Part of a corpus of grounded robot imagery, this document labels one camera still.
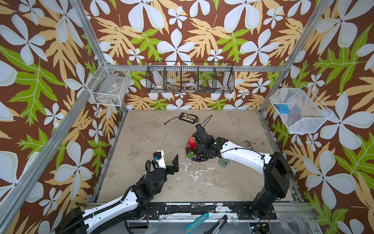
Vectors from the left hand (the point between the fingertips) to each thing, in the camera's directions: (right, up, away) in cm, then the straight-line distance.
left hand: (171, 154), depth 78 cm
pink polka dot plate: (+14, -4, +14) cm, 20 cm away
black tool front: (+23, -34, -10) cm, 42 cm away
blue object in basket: (+67, +26, +8) cm, 72 cm away
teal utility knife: (+13, -33, -8) cm, 36 cm away
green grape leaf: (+32, -8, +12) cm, 35 cm away
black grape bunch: (+18, -4, +10) cm, 21 cm away
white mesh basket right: (+74, +25, +4) cm, 78 cm away
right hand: (+18, +7, +9) cm, 21 cm away
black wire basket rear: (+12, +49, +20) cm, 54 cm away
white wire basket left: (-38, +40, +8) cm, 56 cm away
